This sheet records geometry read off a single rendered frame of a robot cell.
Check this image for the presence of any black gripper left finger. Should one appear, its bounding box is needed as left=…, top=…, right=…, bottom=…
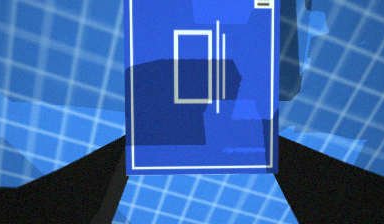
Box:
left=0, top=135, right=129, bottom=224

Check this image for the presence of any blue boxed card deck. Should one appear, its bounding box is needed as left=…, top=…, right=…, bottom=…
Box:
left=123, top=0, right=280, bottom=176

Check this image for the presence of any blue work mat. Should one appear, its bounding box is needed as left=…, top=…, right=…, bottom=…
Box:
left=0, top=0, right=384, bottom=224

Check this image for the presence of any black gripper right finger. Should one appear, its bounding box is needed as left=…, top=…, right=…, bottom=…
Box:
left=273, top=135, right=384, bottom=224

